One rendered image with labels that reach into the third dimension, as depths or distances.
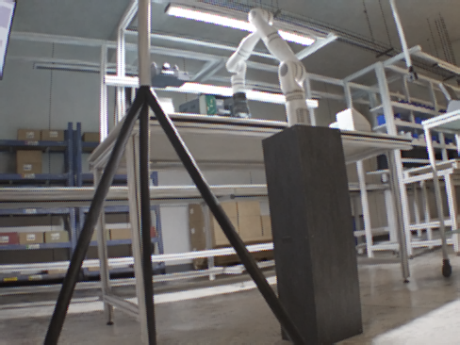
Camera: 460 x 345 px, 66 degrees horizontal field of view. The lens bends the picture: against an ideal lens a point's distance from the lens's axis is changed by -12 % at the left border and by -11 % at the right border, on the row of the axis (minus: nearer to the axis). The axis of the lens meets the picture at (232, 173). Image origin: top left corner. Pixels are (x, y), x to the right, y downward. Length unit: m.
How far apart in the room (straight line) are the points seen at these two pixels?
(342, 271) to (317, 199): 0.30
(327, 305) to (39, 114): 5.27
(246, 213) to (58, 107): 3.21
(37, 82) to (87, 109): 0.89
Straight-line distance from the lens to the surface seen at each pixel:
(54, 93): 6.27
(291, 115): 1.67
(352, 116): 2.46
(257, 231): 5.82
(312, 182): 1.51
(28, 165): 5.44
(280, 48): 1.85
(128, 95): 3.97
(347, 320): 1.62
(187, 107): 2.20
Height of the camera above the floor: 0.45
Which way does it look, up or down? 9 degrees up
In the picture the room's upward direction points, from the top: 6 degrees counter-clockwise
